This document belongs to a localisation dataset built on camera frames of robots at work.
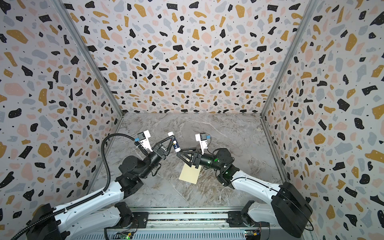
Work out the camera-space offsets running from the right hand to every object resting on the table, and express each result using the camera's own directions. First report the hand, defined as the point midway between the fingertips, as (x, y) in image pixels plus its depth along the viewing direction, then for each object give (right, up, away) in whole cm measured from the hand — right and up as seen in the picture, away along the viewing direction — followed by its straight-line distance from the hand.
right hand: (177, 153), depth 62 cm
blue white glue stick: (-1, +3, +2) cm, 4 cm away
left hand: (-2, +7, 0) cm, 8 cm away
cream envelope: (+3, -18, +28) cm, 33 cm away
